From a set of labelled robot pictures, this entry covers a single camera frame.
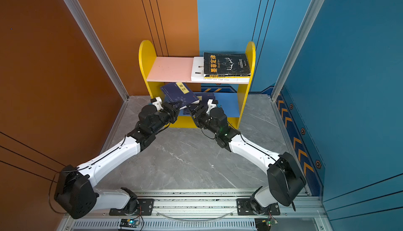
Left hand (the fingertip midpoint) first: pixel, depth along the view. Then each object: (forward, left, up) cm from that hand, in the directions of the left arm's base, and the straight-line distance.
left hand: (184, 100), depth 73 cm
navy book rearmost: (+8, +2, -2) cm, 8 cm away
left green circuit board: (-44, +25, -35) cm, 62 cm away
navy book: (+17, -9, -15) cm, 24 cm away
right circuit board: (-44, -37, -33) cm, 67 cm away
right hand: (-3, -1, -3) cm, 4 cm away
